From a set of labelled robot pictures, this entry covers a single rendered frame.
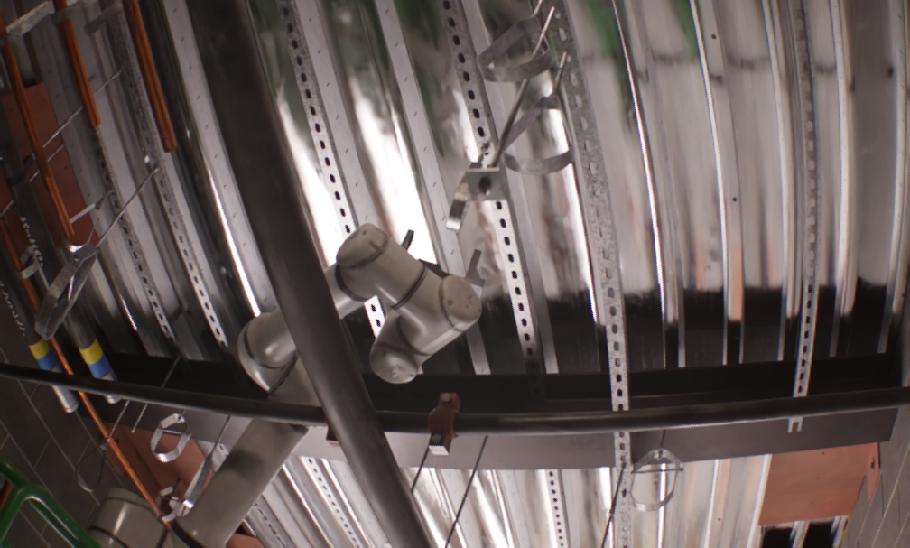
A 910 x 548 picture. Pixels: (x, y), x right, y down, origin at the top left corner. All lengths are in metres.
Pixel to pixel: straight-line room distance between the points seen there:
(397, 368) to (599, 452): 1.04
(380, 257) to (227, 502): 0.79
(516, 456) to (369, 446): 0.96
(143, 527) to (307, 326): 0.81
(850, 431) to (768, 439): 0.31
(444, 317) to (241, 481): 0.72
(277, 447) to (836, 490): 2.00
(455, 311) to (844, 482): 1.94
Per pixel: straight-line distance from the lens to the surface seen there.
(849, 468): 3.05
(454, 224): 1.99
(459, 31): 2.09
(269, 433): 2.06
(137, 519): 2.10
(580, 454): 2.58
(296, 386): 2.05
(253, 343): 1.97
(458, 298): 1.58
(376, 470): 1.77
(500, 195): 1.13
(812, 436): 2.56
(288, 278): 1.49
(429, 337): 1.61
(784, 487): 3.06
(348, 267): 1.57
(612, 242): 1.94
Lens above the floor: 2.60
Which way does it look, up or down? 49 degrees up
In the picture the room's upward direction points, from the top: 23 degrees clockwise
